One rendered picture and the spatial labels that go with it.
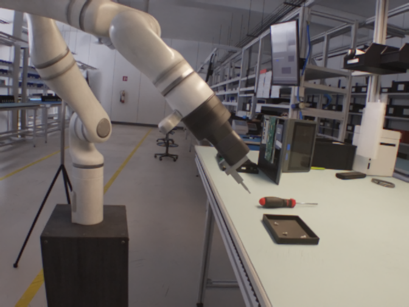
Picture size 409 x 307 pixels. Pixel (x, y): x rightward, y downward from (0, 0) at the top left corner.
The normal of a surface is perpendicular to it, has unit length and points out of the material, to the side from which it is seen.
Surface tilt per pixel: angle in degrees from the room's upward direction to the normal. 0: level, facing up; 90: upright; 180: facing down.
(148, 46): 104
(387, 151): 90
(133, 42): 114
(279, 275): 0
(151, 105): 90
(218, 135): 98
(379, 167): 90
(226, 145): 76
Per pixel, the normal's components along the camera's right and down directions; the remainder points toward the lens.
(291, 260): 0.11, -0.98
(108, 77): 0.11, 0.18
